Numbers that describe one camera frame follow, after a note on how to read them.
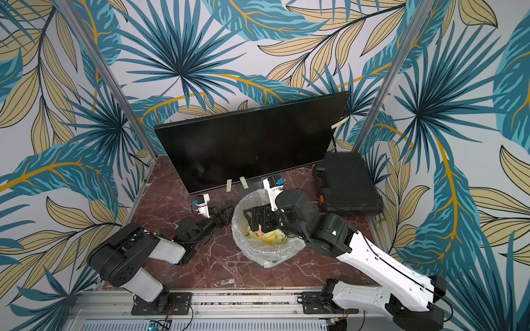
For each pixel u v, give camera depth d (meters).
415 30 0.73
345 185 0.98
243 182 0.87
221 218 0.75
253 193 0.73
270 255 0.60
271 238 0.83
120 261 0.47
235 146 1.09
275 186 0.53
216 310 0.73
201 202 0.75
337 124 0.78
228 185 0.86
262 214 0.52
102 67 0.82
